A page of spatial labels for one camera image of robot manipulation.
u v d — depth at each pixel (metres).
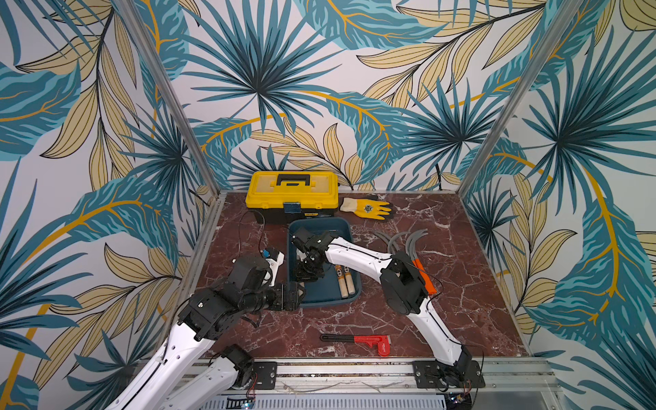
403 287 0.57
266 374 0.74
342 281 0.90
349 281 0.90
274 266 0.62
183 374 0.43
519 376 0.76
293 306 0.59
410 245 1.02
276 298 0.59
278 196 0.97
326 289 0.91
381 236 1.05
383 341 0.78
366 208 1.13
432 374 0.73
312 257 0.70
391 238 1.04
